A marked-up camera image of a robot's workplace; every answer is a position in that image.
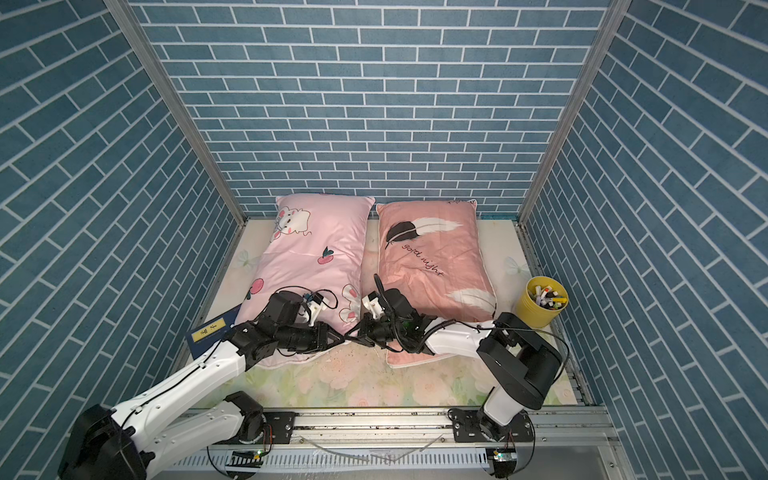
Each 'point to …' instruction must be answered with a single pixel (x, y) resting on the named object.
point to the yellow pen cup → (541, 301)
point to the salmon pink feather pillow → (433, 250)
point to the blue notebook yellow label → (205, 337)
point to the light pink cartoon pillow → (314, 252)
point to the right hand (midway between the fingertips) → (345, 339)
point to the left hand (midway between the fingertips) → (348, 343)
